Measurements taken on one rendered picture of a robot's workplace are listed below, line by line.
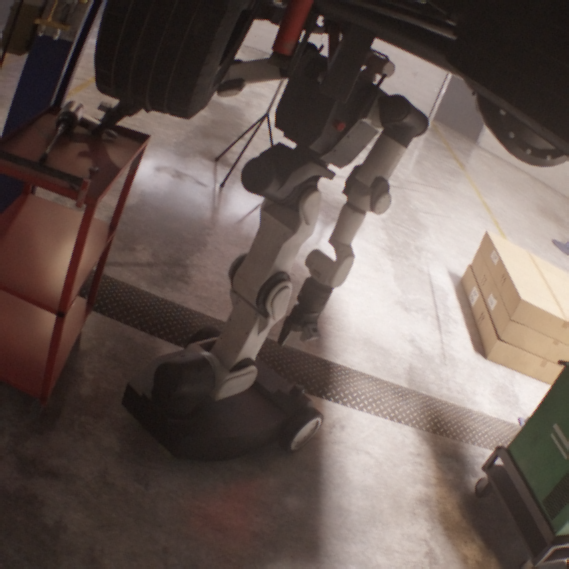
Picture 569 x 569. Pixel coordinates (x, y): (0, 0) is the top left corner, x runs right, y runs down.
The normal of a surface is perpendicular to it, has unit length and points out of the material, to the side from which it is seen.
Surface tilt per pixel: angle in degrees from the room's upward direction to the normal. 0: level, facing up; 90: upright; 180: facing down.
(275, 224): 89
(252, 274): 75
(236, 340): 84
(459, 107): 90
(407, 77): 90
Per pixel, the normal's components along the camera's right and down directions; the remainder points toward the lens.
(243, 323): -0.56, 0.06
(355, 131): 0.55, 0.69
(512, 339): -0.10, 0.43
